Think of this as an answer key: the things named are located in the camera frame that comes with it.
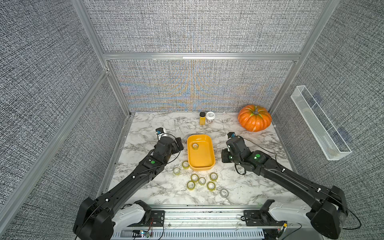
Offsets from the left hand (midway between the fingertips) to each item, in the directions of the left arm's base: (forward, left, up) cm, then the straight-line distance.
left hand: (177, 139), depth 81 cm
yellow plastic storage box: (+2, -14, -19) cm, 23 cm away
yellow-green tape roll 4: (-16, -13, -19) cm, 28 cm away
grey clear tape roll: (-23, -25, -19) cm, 39 cm away
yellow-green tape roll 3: (-14, -9, -20) cm, 26 cm away
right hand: (-6, -24, -2) cm, 25 cm away
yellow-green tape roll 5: (-19, -7, -19) cm, 27 cm away
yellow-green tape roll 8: (+7, -11, -19) cm, 23 cm away
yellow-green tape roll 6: (-14, -20, -19) cm, 31 cm away
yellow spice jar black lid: (+27, -17, -14) cm, 35 cm away
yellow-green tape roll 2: (-10, +2, -20) cm, 22 cm away
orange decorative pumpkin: (+20, -51, -7) cm, 55 cm away
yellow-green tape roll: (-6, -4, -19) cm, 20 cm away
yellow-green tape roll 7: (-19, -18, -20) cm, 33 cm away
